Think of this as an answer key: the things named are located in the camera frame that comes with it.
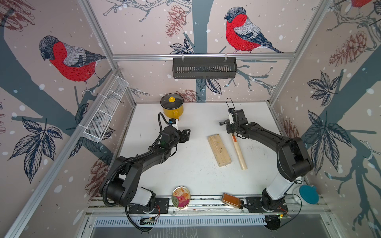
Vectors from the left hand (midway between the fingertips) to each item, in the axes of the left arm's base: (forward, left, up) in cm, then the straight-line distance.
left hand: (188, 128), depth 89 cm
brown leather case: (-38, -23, -9) cm, 45 cm away
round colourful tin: (-36, +3, -10) cm, 37 cm away
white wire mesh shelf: (-1, +44, +16) cm, 47 cm away
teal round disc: (-35, -61, -7) cm, 70 cm away
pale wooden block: (-13, -20, -10) cm, 25 cm away
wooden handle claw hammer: (-17, -33, -13) cm, 39 cm away
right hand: (+7, -27, -4) cm, 28 cm away
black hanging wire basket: (+42, -11, +15) cm, 46 cm away
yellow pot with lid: (+26, +13, -7) cm, 30 cm away
